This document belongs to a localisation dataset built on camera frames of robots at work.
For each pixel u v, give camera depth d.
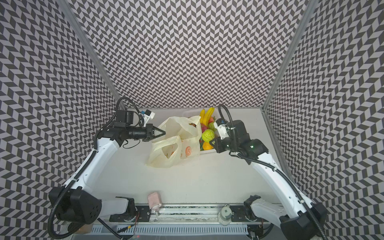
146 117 0.70
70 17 0.74
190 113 1.04
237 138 0.53
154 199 0.71
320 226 0.35
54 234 0.36
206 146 0.87
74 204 0.39
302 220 0.36
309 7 0.67
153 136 0.68
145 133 0.65
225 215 0.64
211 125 0.99
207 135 0.72
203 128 0.73
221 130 0.65
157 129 0.71
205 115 1.01
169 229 0.69
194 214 0.74
